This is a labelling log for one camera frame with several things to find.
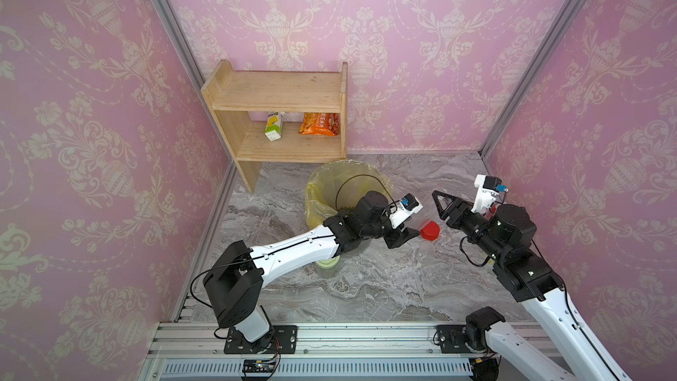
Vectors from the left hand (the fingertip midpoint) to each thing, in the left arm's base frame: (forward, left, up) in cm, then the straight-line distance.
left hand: (414, 226), depth 74 cm
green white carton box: (+38, +45, +5) cm, 59 cm away
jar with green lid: (-8, +24, -10) cm, 28 cm away
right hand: (+3, -4, +11) cm, 12 cm away
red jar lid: (+8, -11, -17) cm, 22 cm away
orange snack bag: (+39, +29, +5) cm, 49 cm away
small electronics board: (-30, +43, -25) cm, 58 cm away
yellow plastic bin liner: (+18, +22, -4) cm, 28 cm away
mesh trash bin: (+17, +22, -4) cm, 28 cm away
